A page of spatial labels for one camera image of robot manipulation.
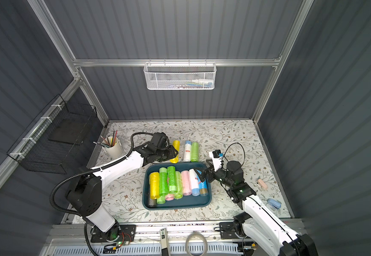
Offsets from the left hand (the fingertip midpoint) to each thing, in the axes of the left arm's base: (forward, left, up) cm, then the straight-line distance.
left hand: (179, 154), depth 85 cm
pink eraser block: (-12, -46, -11) cm, 48 cm away
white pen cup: (+7, +39, -6) cm, 40 cm away
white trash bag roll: (-11, -8, -11) cm, 18 cm away
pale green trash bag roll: (-18, 0, -9) cm, 20 cm away
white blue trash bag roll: (+7, -4, -11) cm, 14 cm away
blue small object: (-22, -51, -14) cm, 57 cm away
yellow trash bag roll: (-13, +13, -7) cm, 19 cm away
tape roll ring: (-39, -12, -10) cm, 42 cm away
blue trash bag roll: (-12, -13, -11) cm, 20 cm away
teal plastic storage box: (-21, -4, -14) cm, 25 cm away
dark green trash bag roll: (-14, +3, -6) cm, 15 cm away
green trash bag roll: (-20, +9, -11) cm, 25 cm away
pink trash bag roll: (-19, +5, -10) cm, 22 cm away
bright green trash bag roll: (-12, +8, -7) cm, 16 cm away
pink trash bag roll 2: (-12, -4, -11) cm, 16 cm away
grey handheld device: (-39, +5, -10) cm, 40 cm away
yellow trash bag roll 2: (+6, +2, +1) cm, 6 cm away
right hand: (-9, -12, +4) cm, 16 cm away
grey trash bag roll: (-22, +14, -12) cm, 28 cm away
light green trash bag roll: (+8, -9, -11) cm, 17 cm away
